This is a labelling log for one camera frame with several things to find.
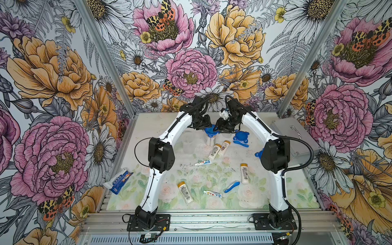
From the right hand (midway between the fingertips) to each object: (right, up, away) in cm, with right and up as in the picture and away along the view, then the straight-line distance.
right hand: (216, 133), depth 92 cm
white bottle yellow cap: (0, -11, +7) cm, 13 cm away
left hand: (-5, +2, +1) cm, 5 cm away
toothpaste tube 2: (-5, -32, -9) cm, 33 cm away
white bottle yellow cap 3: (+16, -23, -3) cm, 28 cm away
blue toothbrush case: (+17, -7, +11) cm, 22 cm away
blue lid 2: (+19, -2, +15) cm, 24 cm away
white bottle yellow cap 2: (+6, -10, +8) cm, 14 cm away
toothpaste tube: (-5, -18, +2) cm, 19 cm away
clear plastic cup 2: (-17, -6, +5) cm, 19 cm away
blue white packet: (-55, -26, -8) cm, 62 cm away
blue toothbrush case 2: (+9, -29, -6) cm, 31 cm away
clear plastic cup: (-3, -6, +8) cm, 10 cm away
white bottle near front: (-17, -32, -11) cm, 37 cm away
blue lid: (-4, +1, +3) cm, 5 cm away
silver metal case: (+44, +4, 0) cm, 44 cm away
